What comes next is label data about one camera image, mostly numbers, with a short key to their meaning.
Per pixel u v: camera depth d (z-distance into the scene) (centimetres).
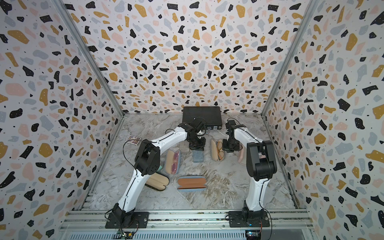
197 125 82
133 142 103
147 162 60
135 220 73
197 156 95
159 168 64
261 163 53
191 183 86
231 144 84
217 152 98
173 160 94
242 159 90
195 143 86
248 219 66
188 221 75
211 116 118
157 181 85
